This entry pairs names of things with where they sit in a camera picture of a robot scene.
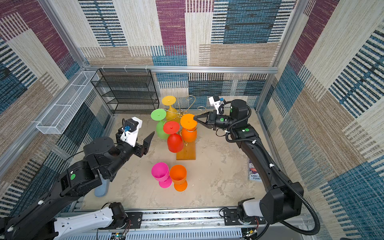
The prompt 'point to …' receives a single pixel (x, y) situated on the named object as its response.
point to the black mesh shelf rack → (126, 90)
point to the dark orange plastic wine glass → (178, 174)
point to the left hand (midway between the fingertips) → (145, 126)
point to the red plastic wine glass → (175, 142)
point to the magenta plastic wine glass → (160, 171)
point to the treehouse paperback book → (253, 174)
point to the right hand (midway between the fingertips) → (194, 121)
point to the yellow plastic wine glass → (172, 114)
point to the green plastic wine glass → (159, 115)
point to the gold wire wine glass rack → (188, 151)
